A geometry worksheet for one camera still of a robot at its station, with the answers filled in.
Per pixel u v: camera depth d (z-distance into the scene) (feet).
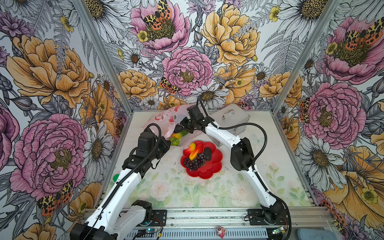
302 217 2.50
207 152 3.09
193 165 2.88
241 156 2.06
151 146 1.98
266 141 1.97
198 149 3.09
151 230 2.34
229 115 3.20
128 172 1.63
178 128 3.22
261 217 2.38
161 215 2.45
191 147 2.99
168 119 2.94
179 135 3.37
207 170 2.94
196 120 2.60
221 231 2.18
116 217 1.41
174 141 3.17
